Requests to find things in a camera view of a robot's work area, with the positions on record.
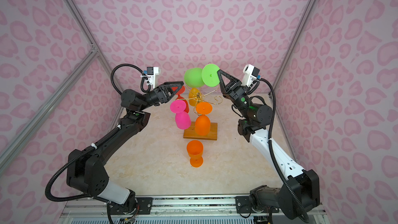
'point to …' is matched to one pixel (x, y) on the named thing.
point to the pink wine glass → (182, 117)
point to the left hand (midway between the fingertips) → (182, 85)
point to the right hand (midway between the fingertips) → (216, 75)
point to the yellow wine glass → (195, 97)
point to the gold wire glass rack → (215, 99)
